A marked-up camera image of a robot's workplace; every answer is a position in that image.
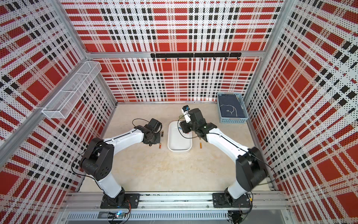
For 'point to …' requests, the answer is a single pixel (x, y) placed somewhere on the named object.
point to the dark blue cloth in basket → (230, 106)
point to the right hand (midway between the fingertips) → (186, 121)
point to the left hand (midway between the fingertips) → (157, 139)
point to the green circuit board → (119, 215)
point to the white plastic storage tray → (178, 141)
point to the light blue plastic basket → (233, 120)
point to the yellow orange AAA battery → (200, 145)
